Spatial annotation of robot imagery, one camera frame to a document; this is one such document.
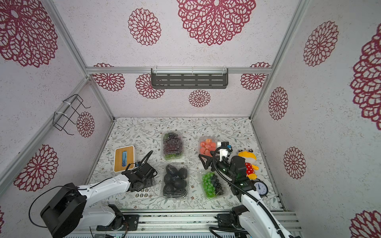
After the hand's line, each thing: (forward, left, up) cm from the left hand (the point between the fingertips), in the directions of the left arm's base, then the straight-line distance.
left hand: (147, 183), depth 88 cm
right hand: (+8, -33, +22) cm, 41 cm away
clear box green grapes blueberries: (-3, -39, +6) cm, 39 cm away
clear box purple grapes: (+22, -15, +8) cm, 27 cm away
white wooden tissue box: (+15, +17, +5) cm, 23 cm away
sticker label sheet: (-6, 0, +1) cm, 6 cm away
